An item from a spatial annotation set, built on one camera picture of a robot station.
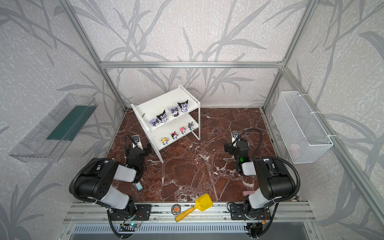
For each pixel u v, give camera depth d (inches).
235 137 31.8
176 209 29.6
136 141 30.4
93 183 17.6
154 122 25.7
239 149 28.1
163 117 25.8
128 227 28.4
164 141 31.0
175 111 26.7
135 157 27.5
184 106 27.4
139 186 31.7
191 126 33.4
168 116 27.3
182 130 33.1
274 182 17.7
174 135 31.7
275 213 28.3
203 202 29.9
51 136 25.3
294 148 29.1
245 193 30.9
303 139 24.3
